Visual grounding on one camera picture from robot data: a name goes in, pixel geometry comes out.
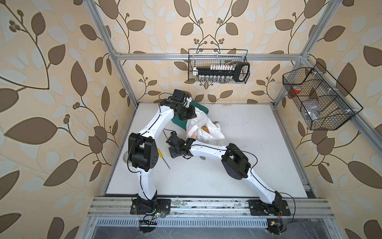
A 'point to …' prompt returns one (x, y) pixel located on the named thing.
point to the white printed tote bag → (194, 130)
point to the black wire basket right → (325, 104)
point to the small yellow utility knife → (204, 128)
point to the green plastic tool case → (183, 123)
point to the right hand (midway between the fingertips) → (175, 149)
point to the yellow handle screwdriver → (161, 156)
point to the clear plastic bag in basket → (313, 108)
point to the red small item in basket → (296, 89)
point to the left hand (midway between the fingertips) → (194, 112)
